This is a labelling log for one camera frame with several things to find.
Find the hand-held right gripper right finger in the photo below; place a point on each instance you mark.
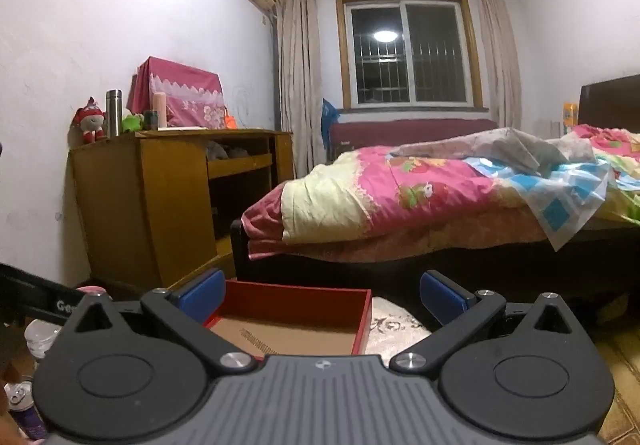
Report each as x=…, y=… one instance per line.
x=442, y=297

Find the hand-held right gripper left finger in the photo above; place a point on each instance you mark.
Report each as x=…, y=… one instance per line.
x=202, y=296

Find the red cardboard box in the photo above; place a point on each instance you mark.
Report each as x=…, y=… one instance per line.
x=300, y=325

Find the clear plastic bottle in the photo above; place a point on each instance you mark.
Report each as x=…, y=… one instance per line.
x=40, y=337

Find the white floral cushion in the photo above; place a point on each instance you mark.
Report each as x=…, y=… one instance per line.
x=395, y=325

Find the wooden desk cabinet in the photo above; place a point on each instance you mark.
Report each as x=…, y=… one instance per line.
x=130, y=205

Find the purple drink can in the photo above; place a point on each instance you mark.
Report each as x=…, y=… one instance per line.
x=25, y=412

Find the pink floral quilt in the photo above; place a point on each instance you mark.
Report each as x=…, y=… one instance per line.
x=375, y=195

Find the grey cloth in desk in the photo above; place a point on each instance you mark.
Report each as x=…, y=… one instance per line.
x=222, y=151

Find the blue checked sheet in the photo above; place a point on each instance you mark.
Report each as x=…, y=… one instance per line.
x=560, y=195

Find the grey crumpled blanket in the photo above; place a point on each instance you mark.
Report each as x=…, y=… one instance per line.
x=500, y=147

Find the maroon sofa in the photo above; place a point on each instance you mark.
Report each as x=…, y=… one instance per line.
x=400, y=132

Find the orange small object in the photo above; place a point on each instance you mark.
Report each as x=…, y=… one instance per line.
x=230, y=121

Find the red santa plush doll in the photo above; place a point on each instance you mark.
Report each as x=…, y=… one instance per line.
x=91, y=122

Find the dark small jar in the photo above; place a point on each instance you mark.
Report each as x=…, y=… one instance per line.
x=150, y=120

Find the green plush toy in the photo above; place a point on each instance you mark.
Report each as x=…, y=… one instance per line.
x=132, y=122

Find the pink cylindrical bottle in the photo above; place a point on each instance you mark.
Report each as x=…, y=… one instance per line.
x=160, y=110

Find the steel thermos flask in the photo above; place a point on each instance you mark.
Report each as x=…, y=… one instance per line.
x=113, y=112

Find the pink cloth covered box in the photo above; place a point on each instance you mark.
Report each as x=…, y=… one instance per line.
x=185, y=90

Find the blue plastic bag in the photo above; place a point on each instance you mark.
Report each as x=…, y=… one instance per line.
x=329, y=120

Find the yellow carton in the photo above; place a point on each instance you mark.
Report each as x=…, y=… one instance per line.
x=570, y=117

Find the beige curtain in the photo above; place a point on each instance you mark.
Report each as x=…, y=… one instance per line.
x=502, y=60
x=300, y=85

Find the dark wooden headboard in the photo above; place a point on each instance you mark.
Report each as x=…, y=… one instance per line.
x=612, y=102

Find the dark bed frame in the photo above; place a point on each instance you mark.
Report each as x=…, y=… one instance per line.
x=500, y=270

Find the window with wooden frame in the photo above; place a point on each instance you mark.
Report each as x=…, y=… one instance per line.
x=407, y=50

